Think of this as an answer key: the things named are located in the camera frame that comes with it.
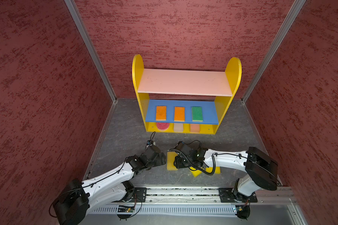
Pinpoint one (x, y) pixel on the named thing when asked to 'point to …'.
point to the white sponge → (178, 127)
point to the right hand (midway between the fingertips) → (176, 167)
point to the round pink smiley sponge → (163, 126)
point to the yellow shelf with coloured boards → (182, 101)
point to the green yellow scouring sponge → (197, 114)
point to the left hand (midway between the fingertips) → (160, 161)
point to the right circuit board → (242, 210)
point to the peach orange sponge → (194, 128)
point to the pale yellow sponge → (170, 158)
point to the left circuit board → (123, 208)
